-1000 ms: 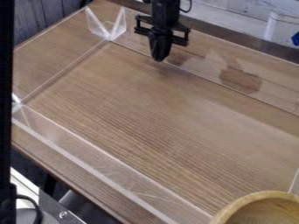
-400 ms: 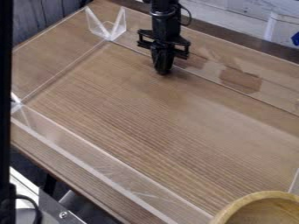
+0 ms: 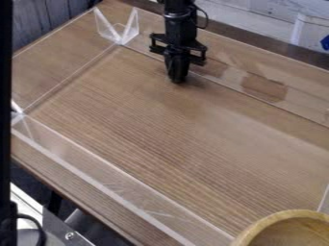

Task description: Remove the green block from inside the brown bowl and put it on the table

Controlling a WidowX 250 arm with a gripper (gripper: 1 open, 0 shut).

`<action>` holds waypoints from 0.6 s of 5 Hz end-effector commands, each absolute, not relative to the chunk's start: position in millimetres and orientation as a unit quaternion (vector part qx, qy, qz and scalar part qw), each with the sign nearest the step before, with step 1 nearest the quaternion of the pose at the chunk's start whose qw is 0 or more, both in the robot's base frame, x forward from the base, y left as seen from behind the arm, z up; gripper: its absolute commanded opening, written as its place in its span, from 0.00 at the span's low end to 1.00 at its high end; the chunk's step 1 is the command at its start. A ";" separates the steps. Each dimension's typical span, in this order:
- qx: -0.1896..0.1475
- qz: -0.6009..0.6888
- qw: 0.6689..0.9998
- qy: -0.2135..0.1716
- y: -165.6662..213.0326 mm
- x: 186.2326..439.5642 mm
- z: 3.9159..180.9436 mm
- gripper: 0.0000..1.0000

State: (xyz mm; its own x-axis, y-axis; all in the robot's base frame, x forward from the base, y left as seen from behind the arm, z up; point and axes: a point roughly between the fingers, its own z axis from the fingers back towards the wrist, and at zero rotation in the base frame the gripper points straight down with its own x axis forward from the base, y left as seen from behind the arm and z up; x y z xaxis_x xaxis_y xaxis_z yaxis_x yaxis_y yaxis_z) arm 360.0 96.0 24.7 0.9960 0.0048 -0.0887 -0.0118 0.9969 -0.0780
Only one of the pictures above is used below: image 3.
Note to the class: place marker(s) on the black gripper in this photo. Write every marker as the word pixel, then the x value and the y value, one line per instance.
pixel 177 55

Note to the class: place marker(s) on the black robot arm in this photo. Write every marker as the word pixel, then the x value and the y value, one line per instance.
pixel 180 21

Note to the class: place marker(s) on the brown wooden bowl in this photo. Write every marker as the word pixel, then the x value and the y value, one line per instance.
pixel 295 227

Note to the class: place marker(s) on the white container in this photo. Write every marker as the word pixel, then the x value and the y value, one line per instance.
pixel 308 30

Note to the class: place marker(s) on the blue object at right edge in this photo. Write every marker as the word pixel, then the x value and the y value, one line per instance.
pixel 325 43

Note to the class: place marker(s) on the clear acrylic corner bracket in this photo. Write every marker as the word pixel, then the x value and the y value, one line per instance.
pixel 117 33

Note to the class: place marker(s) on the clear acrylic tray wall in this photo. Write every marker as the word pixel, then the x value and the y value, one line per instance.
pixel 176 164

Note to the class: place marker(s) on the grey metal bracket with screw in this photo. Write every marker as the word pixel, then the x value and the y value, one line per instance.
pixel 60 234

